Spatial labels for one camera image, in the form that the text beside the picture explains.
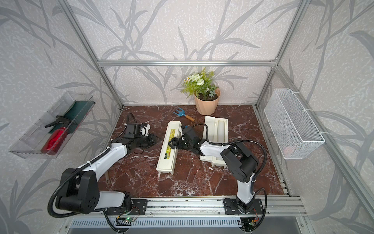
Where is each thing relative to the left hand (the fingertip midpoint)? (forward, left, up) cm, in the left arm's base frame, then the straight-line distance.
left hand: (160, 139), depth 86 cm
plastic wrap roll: (+11, -38, -6) cm, 41 cm away
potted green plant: (+36, -29, +4) cm, 47 cm away
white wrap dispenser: (-8, -6, -3) cm, 11 cm away
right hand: (0, -7, -4) cm, 9 cm away
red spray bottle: (-13, +37, +23) cm, 45 cm away
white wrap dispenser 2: (+19, -31, -4) cm, 37 cm away
